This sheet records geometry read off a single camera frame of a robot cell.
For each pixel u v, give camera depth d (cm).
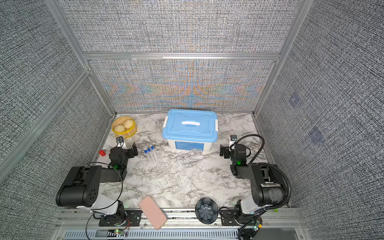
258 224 70
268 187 45
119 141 77
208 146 90
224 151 84
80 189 45
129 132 103
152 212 74
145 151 80
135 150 86
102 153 95
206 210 75
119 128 103
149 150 81
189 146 92
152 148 82
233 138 81
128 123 106
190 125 89
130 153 84
